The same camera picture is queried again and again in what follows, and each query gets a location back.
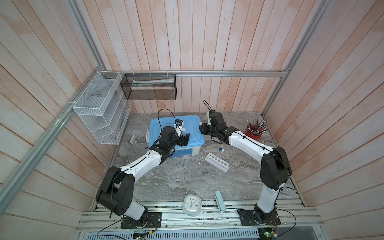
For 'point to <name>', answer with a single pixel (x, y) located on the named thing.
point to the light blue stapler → (218, 198)
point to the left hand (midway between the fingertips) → (182, 133)
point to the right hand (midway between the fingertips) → (199, 127)
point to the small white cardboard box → (132, 140)
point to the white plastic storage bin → (186, 151)
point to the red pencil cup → (256, 137)
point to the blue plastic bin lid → (192, 125)
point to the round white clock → (192, 205)
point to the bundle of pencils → (257, 127)
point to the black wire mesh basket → (149, 86)
